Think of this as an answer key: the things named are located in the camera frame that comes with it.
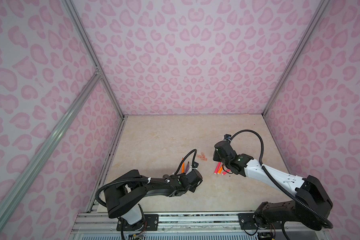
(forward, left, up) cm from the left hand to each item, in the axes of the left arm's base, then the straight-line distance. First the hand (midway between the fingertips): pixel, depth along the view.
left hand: (194, 178), depth 87 cm
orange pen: (+7, +7, 0) cm, 10 cm away
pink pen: (+6, -14, 0) cm, 15 cm away
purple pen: (+6, +4, 0) cm, 8 cm away
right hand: (+11, -13, +11) cm, 20 cm away
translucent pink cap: (+13, -7, -1) cm, 14 cm away
